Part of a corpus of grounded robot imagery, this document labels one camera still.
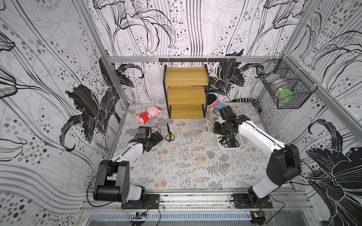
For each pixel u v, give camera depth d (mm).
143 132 710
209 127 859
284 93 785
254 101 1187
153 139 818
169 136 983
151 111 1049
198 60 915
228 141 930
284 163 436
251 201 653
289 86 798
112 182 428
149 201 731
